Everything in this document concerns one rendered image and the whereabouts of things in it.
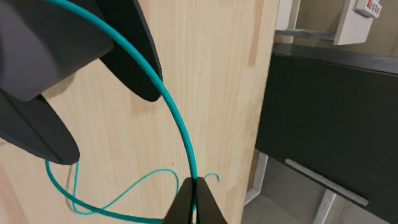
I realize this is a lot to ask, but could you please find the teal cable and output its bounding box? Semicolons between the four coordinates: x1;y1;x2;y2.
43;0;198;224

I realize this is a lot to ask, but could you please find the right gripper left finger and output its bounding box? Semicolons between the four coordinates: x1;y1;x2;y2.
160;177;193;224

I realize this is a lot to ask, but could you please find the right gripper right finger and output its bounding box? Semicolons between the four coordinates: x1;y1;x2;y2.
196;177;228;224

